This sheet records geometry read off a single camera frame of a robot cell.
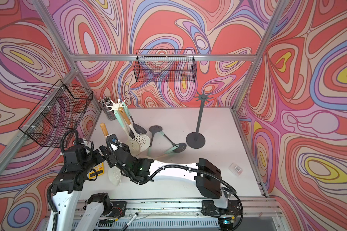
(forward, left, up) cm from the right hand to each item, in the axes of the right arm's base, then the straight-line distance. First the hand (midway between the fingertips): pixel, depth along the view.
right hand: (110, 150), depth 68 cm
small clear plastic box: (-2, -67, -24) cm, 71 cm away
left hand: (+2, +7, -5) cm, 9 cm away
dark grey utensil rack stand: (+20, -46, -26) cm, 57 cm away
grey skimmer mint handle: (+23, -7, -13) cm, 27 cm away
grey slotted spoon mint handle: (+29, -16, -23) cm, 40 cm away
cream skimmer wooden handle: (+13, -12, -14) cm, 23 cm away
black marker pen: (-25, -8, -25) cm, 36 cm away
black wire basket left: (+23, +32, +5) cm, 40 cm away
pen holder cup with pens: (+43, +18, -6) cm, 47 cm away
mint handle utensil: (+15, -36, -24) cm, 46 cm away
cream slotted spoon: (-6, +1, -13) cm, 14 cm away
